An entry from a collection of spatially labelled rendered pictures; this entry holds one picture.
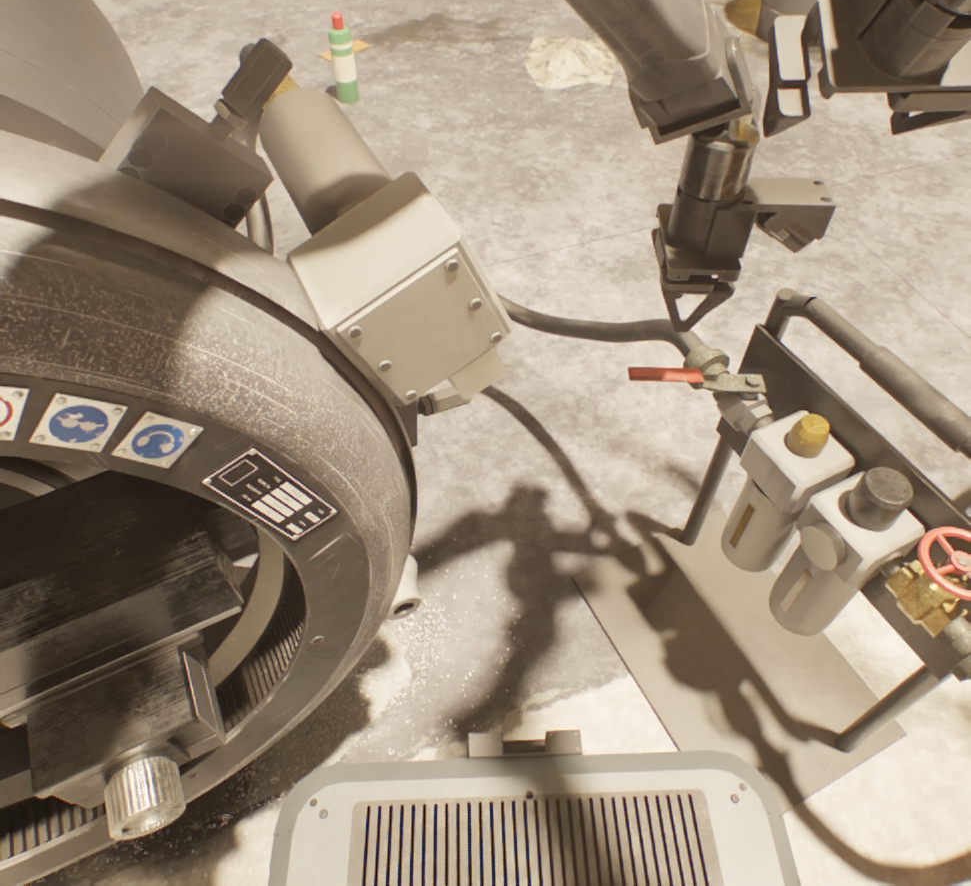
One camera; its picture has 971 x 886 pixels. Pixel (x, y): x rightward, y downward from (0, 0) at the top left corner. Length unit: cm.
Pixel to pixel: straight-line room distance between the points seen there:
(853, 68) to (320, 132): 37
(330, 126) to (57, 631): 39
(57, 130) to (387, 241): 35
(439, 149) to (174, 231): 179
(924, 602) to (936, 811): 49
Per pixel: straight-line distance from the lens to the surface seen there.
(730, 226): 69
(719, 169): 66
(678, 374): 85
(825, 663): 126
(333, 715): 115
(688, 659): 120
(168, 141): 46
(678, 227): 70
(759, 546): 96
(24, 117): 72
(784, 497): 85
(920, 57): 53
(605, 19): 52
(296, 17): 306
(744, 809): 88
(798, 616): 95
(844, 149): 239
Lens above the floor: 109
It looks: 49 degrees down
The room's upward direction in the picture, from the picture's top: straight up
